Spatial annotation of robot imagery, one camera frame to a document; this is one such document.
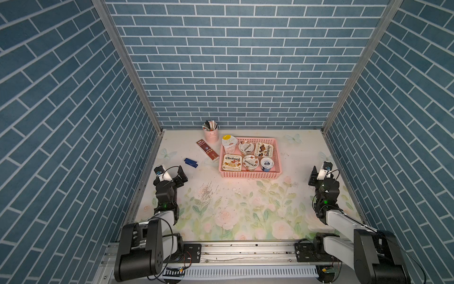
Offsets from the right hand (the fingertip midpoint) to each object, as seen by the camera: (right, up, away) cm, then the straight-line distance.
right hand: (321, 168), depth 86 cm
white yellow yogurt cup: (-46, +13, +16) cm, 50 cm away
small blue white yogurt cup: (-25, +1, +11) cm, 27 cm away
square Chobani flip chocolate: (-25, +9, +19) cm, 33 cm away
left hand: (-72, 0, 0) cm, 72 cm away
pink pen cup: (-58, +17, +23) cm, 65 cm away
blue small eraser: (-69, +1, +17) cm, 71 cm away
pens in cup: (-59, +23, +25) cm, 68 cm away
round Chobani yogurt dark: (-36, +10, +19) cm, 42 cm away
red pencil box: (-61, +10, +24) cm, 67 cm away
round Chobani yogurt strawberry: (-34, +2, +13) cm, 36 cm away
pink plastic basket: (-29, -6, +19) cm, 35 cm away
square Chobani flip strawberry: (-44, +1, +13) cm, 46 cm away
